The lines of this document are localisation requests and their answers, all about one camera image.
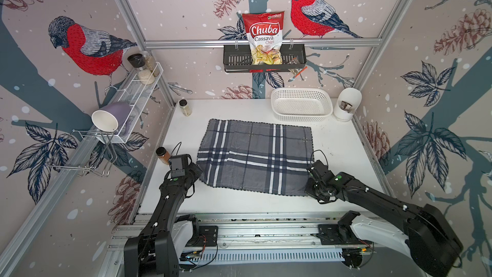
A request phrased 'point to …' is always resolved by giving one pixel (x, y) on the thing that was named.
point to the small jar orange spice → (163, 154)
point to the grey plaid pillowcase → (267, 158)
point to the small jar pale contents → (185, 109)
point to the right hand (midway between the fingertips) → (305, 189)
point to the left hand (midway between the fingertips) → (199, 164)
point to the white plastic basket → (301, 104)
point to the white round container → (347, 102)
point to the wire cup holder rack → (86, 151)
